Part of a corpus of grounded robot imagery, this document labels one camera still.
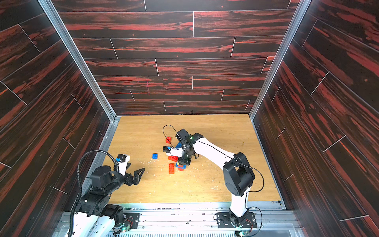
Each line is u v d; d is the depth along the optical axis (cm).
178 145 103
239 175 47
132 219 73
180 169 91
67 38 76
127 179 65
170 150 75
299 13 68
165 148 100
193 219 75
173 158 96
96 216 51
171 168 91
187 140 64
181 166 86
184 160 75
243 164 46
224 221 73
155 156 96
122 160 63
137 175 67
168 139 102
